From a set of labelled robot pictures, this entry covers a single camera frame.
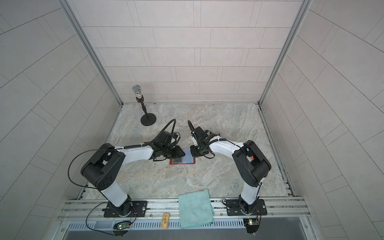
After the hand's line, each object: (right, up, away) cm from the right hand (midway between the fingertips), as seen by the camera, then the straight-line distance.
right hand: (192, 155), depth 89 cm
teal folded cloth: (+2, -21, -18) cm, 28 cm away
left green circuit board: (-30, -24, -24) cm, 45 cm away
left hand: (-2, +1, -1) cm, 3 cm away
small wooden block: (-11, -24, -22) cm, 34 cm away
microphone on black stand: (-32, +21, +17) cm, 42 cm away
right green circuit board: (+29, -26, -21) cm, 44 cm away
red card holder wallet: (-2, -2, -2) cm, 4 cm away
